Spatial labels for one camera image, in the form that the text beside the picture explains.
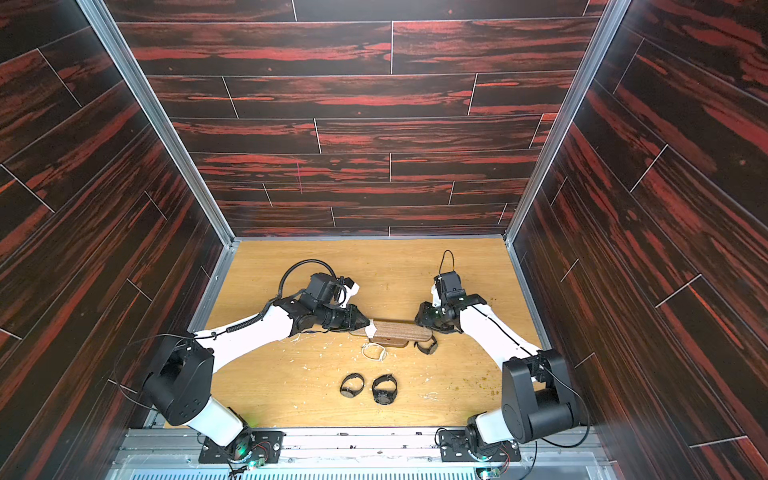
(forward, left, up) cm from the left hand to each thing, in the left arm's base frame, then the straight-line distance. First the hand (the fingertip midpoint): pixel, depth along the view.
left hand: (370, 324), depth 83 cm
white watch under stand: (-5, -4, -9) cm, 11 cm away
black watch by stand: (-3, -17, -10) cm, 20 cm away
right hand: (+5, -17, -5) cm, 19 cm away
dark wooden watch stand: (-1, -7, -5) cm, 9 cm away
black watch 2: (-17, -4, -8) cm, 19 cm away
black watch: (-16, +5, -10) cm, 19 cm away
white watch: (0, 0, -3) cm, 3 cm away
